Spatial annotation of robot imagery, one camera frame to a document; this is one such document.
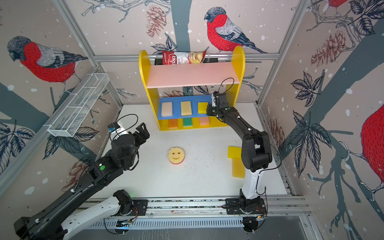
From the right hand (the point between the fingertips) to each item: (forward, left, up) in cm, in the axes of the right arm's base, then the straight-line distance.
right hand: (206, 110), depth 95 cm
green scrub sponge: (+1, +14, -14) cm, 19 cm away
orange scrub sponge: (-1, +25, -13) cm, 28 cm away
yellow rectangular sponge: (-32, -19, -17) cm, 41 cm away
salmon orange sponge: (+2, +2, -13) cm, 13 cm away
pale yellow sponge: (+2, +14, -1) cm, 14 cm away
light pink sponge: (+1, +27, 0) cm, 27 cm away
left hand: (-26, +32, +16) cm, 44 cm away
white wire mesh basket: (-21, +67, +17) cm, 72 cm away
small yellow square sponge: (+2, +3, 0) cm, 4 cm away
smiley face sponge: (-25, +19, -14) cm, 34 cm away
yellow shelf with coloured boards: (+27, +21, -6) cm, 34 cm away
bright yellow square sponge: (-19, -18, -20) cm, 33 cm away
